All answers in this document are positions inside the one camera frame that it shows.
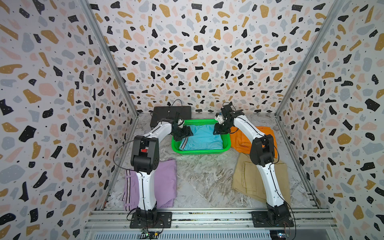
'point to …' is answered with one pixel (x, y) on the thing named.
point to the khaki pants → (247, 180)
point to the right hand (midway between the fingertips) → (216, 132)
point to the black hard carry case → (159, 112)
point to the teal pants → (203, 138)
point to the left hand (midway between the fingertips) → (189, 134)
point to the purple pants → (165, 186)
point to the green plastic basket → (227, 139)
